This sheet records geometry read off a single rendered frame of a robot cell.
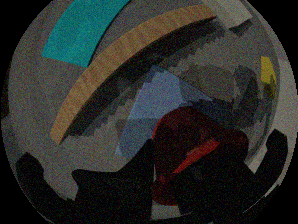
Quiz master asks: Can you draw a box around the tan flat bar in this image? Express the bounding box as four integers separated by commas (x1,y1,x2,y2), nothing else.
49,4,217,145

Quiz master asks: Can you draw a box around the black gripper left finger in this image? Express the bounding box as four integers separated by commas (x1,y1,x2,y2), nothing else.
72,139,154,220

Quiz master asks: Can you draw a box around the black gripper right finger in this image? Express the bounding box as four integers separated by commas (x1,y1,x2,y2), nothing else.
170,147,249,214

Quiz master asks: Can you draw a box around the olive yellow rectangular block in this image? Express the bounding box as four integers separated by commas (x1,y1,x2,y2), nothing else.
261,56,277,101

